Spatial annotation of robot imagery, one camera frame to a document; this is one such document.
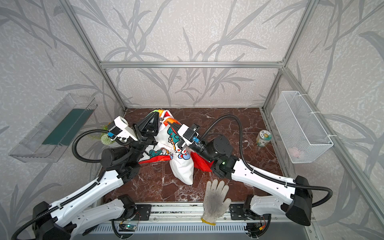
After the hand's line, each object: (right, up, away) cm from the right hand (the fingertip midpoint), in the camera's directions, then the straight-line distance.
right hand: (173, 115), depth 52 cm
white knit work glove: (+16, -46, +24) cm, 54 cm away
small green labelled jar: (+49, -13, +42) cm, 66 cm away
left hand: (-4, +1, -4) cm, 6 cm away
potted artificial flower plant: (-44, -12, +31) cm, 55 cm away
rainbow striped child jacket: (+2, -20, +12) cm, 24 cm away
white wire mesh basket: (+52, -8, +9) cm, 53 cm away
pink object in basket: (+56, -17, +21) cm, 62 cm away
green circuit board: (-25, -53, +19) cm, 62 cm away
